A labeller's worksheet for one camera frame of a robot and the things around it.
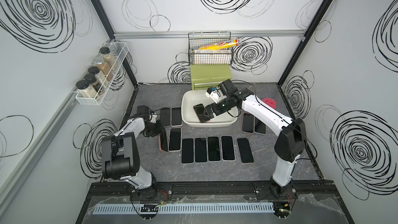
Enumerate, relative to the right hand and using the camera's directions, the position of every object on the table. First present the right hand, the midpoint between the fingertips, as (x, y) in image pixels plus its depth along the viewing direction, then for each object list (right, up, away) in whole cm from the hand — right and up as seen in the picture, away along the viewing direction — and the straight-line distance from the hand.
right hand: (209, 112), depth 82 cm
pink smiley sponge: (+43, +5, +23) cm, 49 cm away
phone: (-12, -23, +5) cm, 26 cm away
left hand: (-28, -11, +9) cm, 32 cm away
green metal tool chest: (-3, +22, +18) cm, 28 cm away
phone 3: (+3, -22, +5) cm, 22 cm away
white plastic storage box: (-12, +8, +25) cm, 29 cm away
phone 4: (+11, -21, +5) cm, 24 cm away
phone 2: (-5, -22, +5) cm, 23 cm away
